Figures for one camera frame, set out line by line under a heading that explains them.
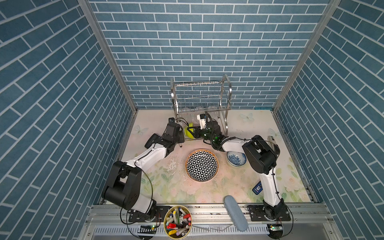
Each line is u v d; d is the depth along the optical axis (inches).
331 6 27.8
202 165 35.0
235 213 28.4
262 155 22.2
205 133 32.7
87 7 27.5
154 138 39.9
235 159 35.7
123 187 17.0
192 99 35.3
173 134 27.0
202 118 33.8
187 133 36.3
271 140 39.0
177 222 25.7
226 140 28.2
